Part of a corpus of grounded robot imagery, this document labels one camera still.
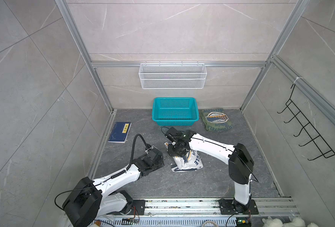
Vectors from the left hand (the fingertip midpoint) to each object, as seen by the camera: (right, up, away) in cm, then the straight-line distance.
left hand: (164, 159), depth 85 cm
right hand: (+5, +3, -1) cm, 6 cm away
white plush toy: (+64, -25, -19) cm, 72 cm away
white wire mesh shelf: (+4, +56, +16) cm, 59 cm away
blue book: (-35, +15, +19) cm, 42 cm away
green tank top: (+39, +24, +22) cm, 51 cm away
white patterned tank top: (+16, -1, -1) cm, 16 cm away
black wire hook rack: (+71, +12, -25) cm, 77 cm away
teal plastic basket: (+8, +32, +33) cm, 46 cm away
